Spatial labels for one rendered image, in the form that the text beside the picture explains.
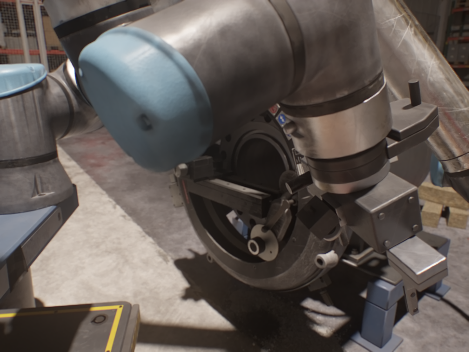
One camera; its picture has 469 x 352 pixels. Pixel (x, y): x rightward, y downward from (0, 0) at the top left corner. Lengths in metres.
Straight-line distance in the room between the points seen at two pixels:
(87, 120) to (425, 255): 0.75
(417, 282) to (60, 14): 0.37
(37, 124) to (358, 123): 0.62
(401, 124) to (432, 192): 2.29
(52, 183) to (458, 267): 1.85
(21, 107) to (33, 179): 0.14
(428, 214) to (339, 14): 2.27
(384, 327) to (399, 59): 1.01
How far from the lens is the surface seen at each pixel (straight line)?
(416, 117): 0.36
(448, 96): 0.58
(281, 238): 1.02
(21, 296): 1.44
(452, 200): 2.62
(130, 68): 0.20
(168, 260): 1.88
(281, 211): 0.95
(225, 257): 1.24
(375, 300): 1.34
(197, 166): 1.14
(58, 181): 0.80
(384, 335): 1.41
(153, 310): 1.55
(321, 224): 0.36
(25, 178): 0.77
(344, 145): 0.30
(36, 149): 0.77
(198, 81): 0.20
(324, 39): 0.26
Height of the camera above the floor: 0.93
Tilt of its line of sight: 17 degrees down
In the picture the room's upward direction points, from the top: straight up
